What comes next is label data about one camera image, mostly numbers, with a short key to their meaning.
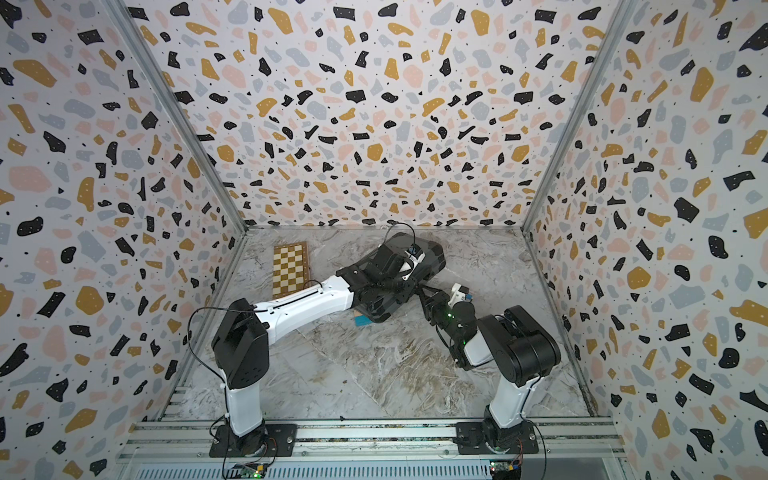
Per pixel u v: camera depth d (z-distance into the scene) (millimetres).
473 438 736
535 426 762
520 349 493
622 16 716
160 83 803
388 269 663
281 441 733
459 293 876
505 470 714
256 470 702
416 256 753
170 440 749
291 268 1063
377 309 834
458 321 727
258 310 499
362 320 931
